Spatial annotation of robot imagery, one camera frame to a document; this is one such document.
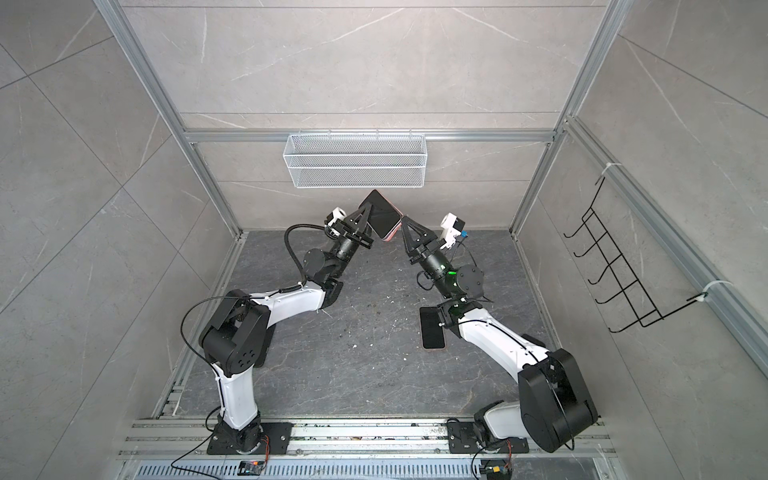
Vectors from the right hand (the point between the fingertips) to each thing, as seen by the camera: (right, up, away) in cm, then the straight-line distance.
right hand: (397, 222), depth 64 cm
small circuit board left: (-35, -58, +7) cm, 68 cm away
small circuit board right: (+24, -58, +6) cm, 64 cm away
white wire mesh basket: (-14, +26, +36) cm, 46 cm away
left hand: (-5, +5, +4) cm, 9 cm away
